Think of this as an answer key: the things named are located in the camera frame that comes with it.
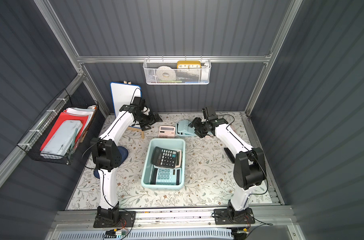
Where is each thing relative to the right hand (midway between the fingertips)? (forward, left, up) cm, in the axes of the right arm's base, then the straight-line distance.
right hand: (193, 126), depth 88 cm
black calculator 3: (-11, -23, -16) cm, 30 cm away
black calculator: (-15, +18, -12) cm, 26 cm away
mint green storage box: (-7, +14, -8) cm, 18 cm away
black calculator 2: (-25, +23, -15) cm, 37 cm away
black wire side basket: (-24, +68, +17) cm, 74 cm away
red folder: (-4, +67, +13) cm, 68 cm away
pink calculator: (+9, +19, -17) cm, 27 cm away
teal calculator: (-25, +14, -14) cm, 32 cm away
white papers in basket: (-1, +56, +13) cm, 58 cm away
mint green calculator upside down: (+9, +7, -14) cm, 18 cm away
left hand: (+5, +22, -3) cm, 22 cm away
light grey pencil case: (-20, +61, +13) cm, 65 cm away
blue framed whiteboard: (+18, +44, +10) cm, 49 cm away
